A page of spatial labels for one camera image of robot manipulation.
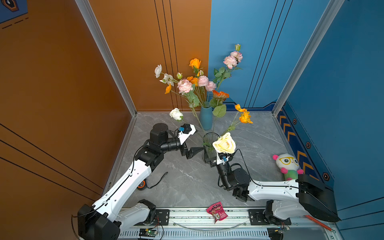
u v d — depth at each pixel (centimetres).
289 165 85
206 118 102
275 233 71
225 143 51
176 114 63
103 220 37
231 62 78
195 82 83
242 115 69
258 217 72
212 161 62
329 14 71
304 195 42
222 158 55
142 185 81
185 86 68
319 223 72
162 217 74
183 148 59
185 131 56
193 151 59
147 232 71
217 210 75
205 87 93
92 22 74
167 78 82
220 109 76
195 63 89
